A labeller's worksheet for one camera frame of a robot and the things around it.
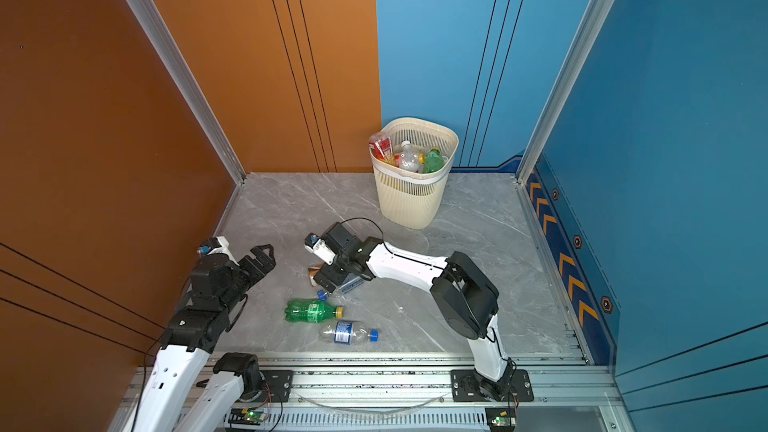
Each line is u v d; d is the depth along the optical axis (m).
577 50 0.83
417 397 0.72
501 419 0.71
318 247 0.76
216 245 0.65
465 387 0.72
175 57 0.85
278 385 0.74
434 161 0.94
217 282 0.56
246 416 0.70
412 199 0.90
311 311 0.81
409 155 0.84
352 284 0.87
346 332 0.77
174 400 0.45
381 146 0.82
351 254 0.67
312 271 0.88
